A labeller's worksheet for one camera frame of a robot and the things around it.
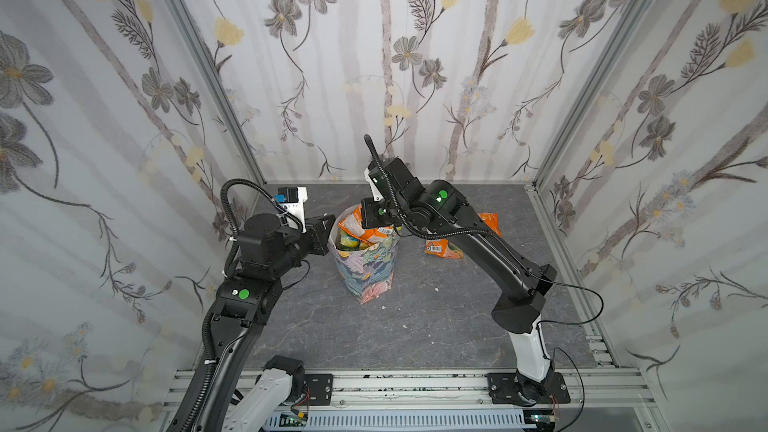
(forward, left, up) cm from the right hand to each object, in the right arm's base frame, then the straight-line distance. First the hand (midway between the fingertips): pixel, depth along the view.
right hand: (356, 205), depth 67 cm
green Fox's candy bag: (+2, +3, -20) cm, 20 cm away
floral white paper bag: (-8, -3, -20) cm, 21 cm away
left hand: (-3, +5, +1) cm, 6 cm away
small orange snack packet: (+21, -46, -33) cm, 60 cm away
